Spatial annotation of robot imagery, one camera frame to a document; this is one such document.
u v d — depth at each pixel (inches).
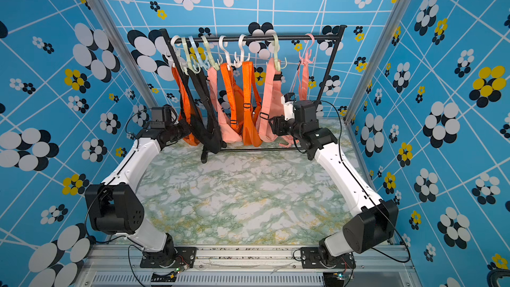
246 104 31.9
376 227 17.1
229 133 35.2
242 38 26.3
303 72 31.0
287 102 25.8
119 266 29.0
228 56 29.1
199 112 37.6
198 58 29.0
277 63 28.0
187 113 33.3
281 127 26.3
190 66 29.0
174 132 29.1
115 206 17.3
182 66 29.9
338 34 26.8
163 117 25.7
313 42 35.9
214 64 29.4
